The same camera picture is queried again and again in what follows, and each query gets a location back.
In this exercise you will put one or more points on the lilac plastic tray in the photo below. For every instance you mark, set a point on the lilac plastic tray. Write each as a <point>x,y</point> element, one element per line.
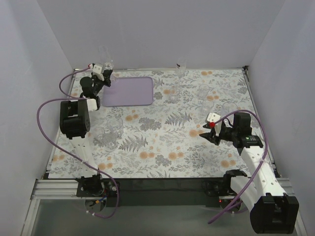
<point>129,91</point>

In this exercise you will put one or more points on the clear tumbler glass near arm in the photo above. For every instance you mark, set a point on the clear tumbler glass near arm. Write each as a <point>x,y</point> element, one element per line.
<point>227,108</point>

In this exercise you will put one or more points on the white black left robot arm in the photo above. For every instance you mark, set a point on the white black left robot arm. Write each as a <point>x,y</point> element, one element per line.
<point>75,124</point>

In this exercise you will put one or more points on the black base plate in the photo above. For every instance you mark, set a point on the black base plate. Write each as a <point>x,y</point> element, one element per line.
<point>135,192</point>

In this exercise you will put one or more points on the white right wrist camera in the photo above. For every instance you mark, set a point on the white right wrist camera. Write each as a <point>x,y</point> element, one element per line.
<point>214,122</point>

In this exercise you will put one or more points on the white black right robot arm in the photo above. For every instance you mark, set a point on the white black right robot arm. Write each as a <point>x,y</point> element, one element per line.
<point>272,210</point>

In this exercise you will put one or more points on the floral patterned table mat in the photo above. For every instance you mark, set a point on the floral patterned table mat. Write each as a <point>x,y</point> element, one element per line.
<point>162,139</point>

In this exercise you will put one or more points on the clear ribbed tumbler glass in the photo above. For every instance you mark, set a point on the clear ribbed tumbler glass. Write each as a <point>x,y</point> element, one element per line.
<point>115,126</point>

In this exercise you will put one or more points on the clear stemmed wine glass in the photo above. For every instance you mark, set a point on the clear stemmed wine glass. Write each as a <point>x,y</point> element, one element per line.
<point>105,58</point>

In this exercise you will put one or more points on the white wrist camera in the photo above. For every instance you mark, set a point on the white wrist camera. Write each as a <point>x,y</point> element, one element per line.
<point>214,122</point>
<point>98,71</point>

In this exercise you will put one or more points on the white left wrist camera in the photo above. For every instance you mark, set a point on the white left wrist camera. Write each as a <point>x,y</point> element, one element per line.
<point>98,71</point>

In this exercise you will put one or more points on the clear tumbler glass front left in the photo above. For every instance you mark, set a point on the clear tumbler glass front left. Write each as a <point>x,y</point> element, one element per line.
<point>105,137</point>

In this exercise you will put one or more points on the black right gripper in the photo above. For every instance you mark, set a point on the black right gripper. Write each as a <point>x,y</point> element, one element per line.
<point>223,134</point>

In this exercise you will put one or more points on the clear tumbler glass far right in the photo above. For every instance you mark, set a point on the clear tumbler glass far right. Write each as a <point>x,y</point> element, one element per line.
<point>203,91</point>

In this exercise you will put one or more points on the short clear tumbler glass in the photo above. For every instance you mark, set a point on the short clear tumbler glass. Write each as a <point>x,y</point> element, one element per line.
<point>174,93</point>

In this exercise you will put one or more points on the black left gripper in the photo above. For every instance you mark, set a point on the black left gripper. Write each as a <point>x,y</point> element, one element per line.
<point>104,75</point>

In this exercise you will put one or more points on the tall clear champagne flute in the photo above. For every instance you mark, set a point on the tall clear champagne flute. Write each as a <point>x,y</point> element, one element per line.
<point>181,66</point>

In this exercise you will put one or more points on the clear tumbler glass middle right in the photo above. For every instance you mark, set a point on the clear tumbler glass middle right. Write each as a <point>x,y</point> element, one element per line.
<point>207,106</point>

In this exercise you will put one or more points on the aluminium frame rail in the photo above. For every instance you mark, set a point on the aluminium frame rail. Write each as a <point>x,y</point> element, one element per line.
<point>55,189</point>

